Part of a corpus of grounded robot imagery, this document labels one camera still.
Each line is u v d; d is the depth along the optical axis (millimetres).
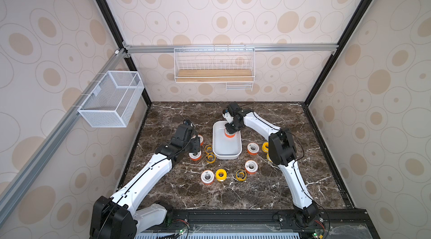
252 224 730
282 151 614
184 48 1577
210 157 921
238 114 780
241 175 861
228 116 947
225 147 970
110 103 1070
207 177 856
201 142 979
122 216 376
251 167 884
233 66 994
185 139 612
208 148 954
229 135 1000
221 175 859
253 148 952
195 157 919
